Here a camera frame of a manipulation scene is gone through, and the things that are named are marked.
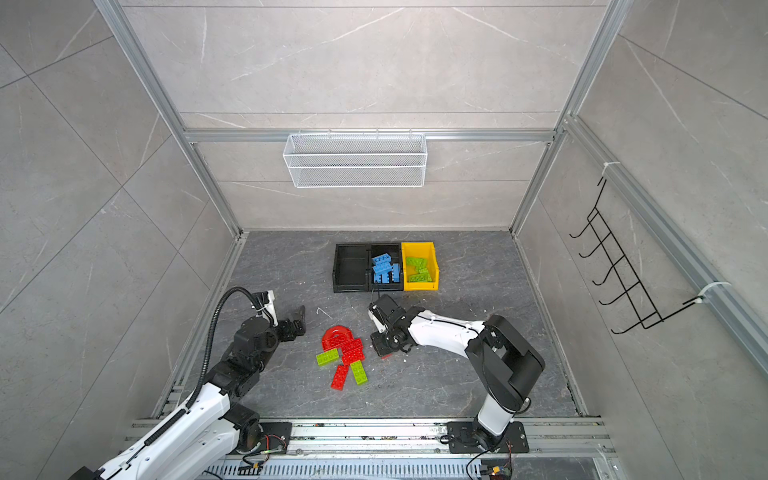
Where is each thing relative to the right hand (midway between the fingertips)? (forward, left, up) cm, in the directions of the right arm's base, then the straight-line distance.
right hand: (380, 344), depth 89 cm
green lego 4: (-4, +16, +1) cm, 16 cm away
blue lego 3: (+24, +1, +4) cm, 24 cm away
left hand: (+6, +25, +15) cm, 30 cm away
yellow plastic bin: (+35, -15, +3) cm, 38 cm away
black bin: (+32, -5, +6) cm, 33 cm away
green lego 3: (+26, -15, +1) cm, 31 cm away
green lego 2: (+22, -14, +3) cm, 27 cm away
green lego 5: (-8, +6, +1) cm, 10 cm away
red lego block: (-3, +8, +1) cm, 9 cm away
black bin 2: (+32, +11, -4) cm, 34 cm away
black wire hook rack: (-2, -57, +30) cm, 65 cm away
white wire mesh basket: (+54, +8, +29) cm, 62 cm away
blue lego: (+29, -1, +4) cm, 29 cm away
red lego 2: (-4, -2, 0) cm, 4 cm away
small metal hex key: (+12, +21, 0) cm, 24 cm away
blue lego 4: (+24, -3, +1) cm, 24 cm away
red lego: (-10, +12, +1) cm, 15 cm away
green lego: (+30, -14, +1) cm, 33 cm away
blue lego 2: (+25, -6, +2) cm, 26 cm away
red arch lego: (+3, +14, 0) cm, 14 cm away
